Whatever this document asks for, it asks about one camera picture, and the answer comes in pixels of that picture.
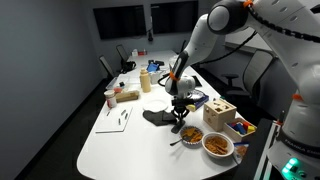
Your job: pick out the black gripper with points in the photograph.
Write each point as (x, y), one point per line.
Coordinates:
(181, 104)

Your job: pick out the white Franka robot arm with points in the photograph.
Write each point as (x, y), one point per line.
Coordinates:
(266, 50)

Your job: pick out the black remote control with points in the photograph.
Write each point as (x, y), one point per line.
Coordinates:
(177, 127)

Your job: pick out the patterned bowl of chips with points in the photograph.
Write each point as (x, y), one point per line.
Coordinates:
(191, 135)

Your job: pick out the dark grey cloth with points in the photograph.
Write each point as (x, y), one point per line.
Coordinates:
(159, 118)

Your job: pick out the metal spoon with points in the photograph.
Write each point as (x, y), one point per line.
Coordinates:
(175, 142)

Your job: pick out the white round plate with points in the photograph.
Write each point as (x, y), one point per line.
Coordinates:
(155, 105)

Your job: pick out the blue patterned white bowl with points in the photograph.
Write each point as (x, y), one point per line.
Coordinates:
(197, 95)

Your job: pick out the wooden shape sorter box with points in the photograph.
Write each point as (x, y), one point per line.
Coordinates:
(219, 114)

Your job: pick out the white bowl of pretzels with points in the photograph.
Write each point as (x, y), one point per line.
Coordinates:
(218, 145)

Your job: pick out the tan squeeze bottle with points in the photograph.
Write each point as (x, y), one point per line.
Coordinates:
(145, 80)

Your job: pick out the black marker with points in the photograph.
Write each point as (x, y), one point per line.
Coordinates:
(123, 112)
(108, 113)

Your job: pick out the brown wooden brick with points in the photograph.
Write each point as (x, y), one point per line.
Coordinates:
(126, 96)

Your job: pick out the blue toy block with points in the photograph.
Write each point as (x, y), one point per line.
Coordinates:
(238, 128)

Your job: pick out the wooden tray of blocks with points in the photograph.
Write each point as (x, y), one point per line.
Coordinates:
(239, 129)

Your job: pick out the red toy block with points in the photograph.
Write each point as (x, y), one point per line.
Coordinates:
(246, 124)

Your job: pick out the blue snack bag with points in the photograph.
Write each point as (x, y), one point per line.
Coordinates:
(240, 150)

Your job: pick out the yellow toy block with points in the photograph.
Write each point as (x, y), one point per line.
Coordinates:
(251, 129)

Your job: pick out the clear plastic storage container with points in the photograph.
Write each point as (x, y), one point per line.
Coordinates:
(118, 82)

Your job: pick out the white plastic jar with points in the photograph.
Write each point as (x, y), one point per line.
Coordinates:
(110, 99)

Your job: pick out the black bag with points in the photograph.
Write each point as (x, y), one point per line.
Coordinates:
(128, 66)

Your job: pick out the red flat item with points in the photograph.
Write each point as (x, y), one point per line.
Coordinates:
(142, 52)

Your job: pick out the white paper box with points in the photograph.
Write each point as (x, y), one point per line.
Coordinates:
(134, 52)

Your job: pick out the black mesh office chair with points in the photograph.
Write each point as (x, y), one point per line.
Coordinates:
(255, 75)
(106, 66)
(121, 53)

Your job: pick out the black wall screen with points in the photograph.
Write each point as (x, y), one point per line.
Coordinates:
(120, 22)
(174, 16)

